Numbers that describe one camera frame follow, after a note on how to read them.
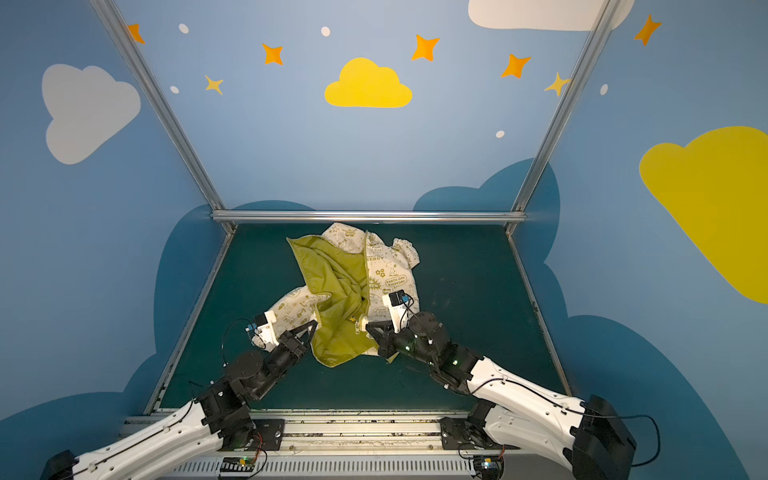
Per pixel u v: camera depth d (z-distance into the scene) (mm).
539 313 1030
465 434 745
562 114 876
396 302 651
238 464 722
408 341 639
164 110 858
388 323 675
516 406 479
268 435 742
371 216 1362
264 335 678
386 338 638
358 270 1044
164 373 887
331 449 734
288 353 662
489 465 734
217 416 564
